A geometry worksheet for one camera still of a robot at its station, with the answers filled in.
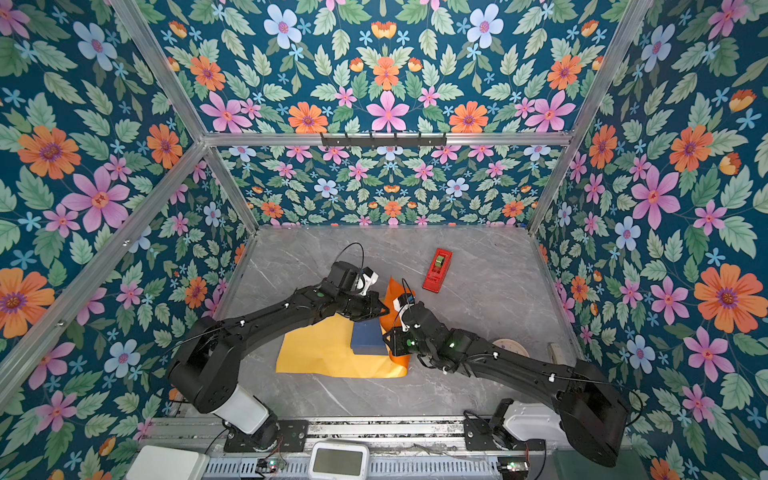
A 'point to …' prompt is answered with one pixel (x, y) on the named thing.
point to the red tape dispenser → (437, 270)
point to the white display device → (336, 460)
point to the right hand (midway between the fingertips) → (383, 336)
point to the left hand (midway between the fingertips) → (394, 306)
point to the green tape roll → (439, 261)
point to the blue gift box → (368, 338)
